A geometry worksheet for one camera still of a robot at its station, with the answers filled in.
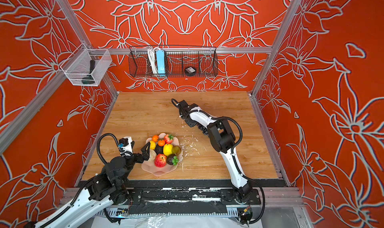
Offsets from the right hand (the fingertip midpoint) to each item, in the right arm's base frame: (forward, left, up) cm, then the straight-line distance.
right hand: (194, 119), depth 101 cm
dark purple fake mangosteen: (-30, +13, +6) cm, 33 cm away
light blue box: (+19, +20, +32) cm, 42 cm away
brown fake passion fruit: (-25, +11, +5) cm, 28 cm away
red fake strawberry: (-18, +16, +6) cm, 25 cm away
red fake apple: (-31, +19, +5) cm, 37 cm away
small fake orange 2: (-21, +20, +6) cm, 29 cm away
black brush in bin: (+4, +58, +33) cm, 66 cm away
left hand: (-25, +28, +15) cm, 40 cm away
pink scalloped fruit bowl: (-32, +25, +1) cm, 41 cm away
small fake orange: (-16, +24, +4) cm, 30 cm away
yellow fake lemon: (-24, +16, +6) cm, 30 cm away
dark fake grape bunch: (-9, -6, 0) cm, 11 cm away
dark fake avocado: (-24, +21, +4) cm, 32 cm away
